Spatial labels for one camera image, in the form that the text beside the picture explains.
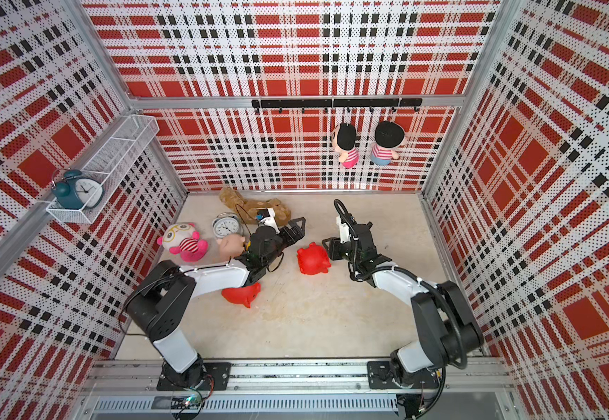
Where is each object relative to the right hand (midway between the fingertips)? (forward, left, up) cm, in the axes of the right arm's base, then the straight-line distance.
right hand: (331, 240), depth 89 cm
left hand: (+5, +10, +4) cm, 11 cm away
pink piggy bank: (+1, +36, -4) cm, 37 cm away
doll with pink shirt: (+31, -5, +19) cm, 37 cm away
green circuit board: (-45, +40, -11) cm, 61 cm away
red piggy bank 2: (-4, +6, -6) cm, 10 cm away
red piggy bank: (-18, +28, -4) cm, 34 cm away
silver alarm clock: (+14, +43, -8) cm, 46 cm away
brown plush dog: (+16, +32, -2) cm, 36 cm away
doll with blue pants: (+30, -21, +21) cm, 42 cm away
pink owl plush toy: (+5, +56, -5) cm, 56 cm away
